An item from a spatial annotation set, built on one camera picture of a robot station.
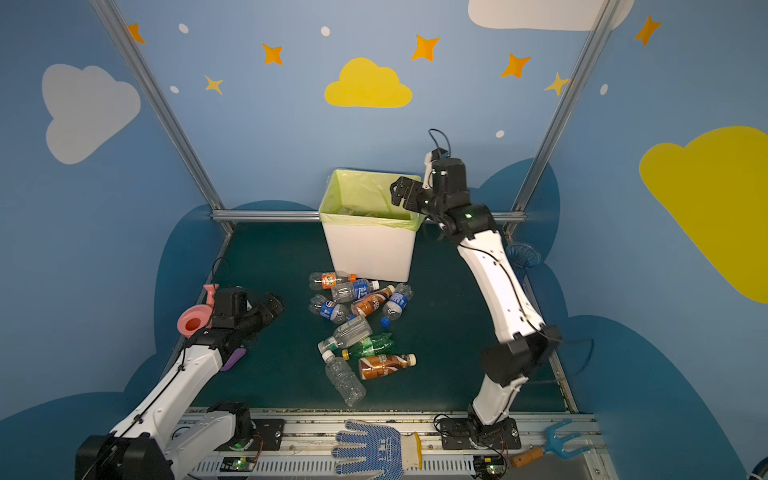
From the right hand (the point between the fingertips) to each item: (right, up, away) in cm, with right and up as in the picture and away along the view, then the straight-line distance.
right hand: (407, 186), depth 73 cm
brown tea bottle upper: (-11, -33, +20) cm, 40 cm away
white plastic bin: (-8, -17, +24) cm, 31 cm away
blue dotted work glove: (-5, -65, -1) cm, 65 cm away
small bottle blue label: (-2, -33, +20) cm, 38 cm away
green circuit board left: (-41, -68, -3) cm, 79 cm away
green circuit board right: (+20, -69, -2) cm, 72 cm away
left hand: (-36, -32, +12) cm, 50 cm away
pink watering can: (-59, -35, +9) cm, 69 cm away
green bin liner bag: (-12, +3, +27) cm, 30 cm away
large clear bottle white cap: (-17, -51, +5) cm, 53 cm away
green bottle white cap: (-9, -44, +13) cm, 47 cm away
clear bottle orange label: (-26, -26, +25) cm, 44 cm away
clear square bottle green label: (-17, -41, +13) cm, 46 cm away
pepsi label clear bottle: (-24, -34, +19) cm, 46 cm away
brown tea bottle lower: (-8, -48, +7) cm, 49 cm away
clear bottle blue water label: (-19, -29, +24) cm, 42 cm away
